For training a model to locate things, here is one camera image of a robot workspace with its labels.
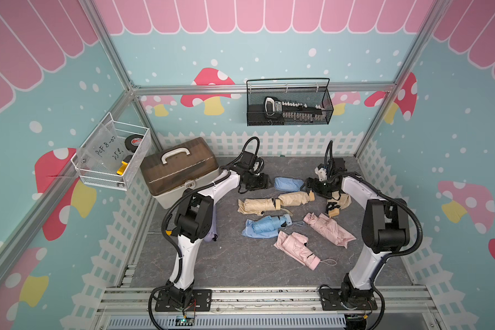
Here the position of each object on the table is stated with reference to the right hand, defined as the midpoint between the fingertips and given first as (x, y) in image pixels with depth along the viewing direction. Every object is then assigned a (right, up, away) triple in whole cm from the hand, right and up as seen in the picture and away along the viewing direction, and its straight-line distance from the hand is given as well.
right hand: (308, 189), depth 96 cm
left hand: (-19, +1, -1) cm, 20 cm away
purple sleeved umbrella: (-43, -19, -9) cm, 48 cm away
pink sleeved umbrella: (-9, -22, -13) cm, 27 cm away
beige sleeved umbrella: (-6, -4, +2) cm, 7 cm away
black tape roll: (-73, +20, -17) cm, 78 cm away
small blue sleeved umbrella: (-9, +2, +7) cm, 11 cm away
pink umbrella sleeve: (+6, -16, -10) cm, 20 cm away
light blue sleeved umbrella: (-20, -16, -7) cm, 26 cm away
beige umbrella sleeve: (+17, -5, +1) cm, 17 cm away
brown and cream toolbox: (-62, +7, -11) cm, 63 cm away
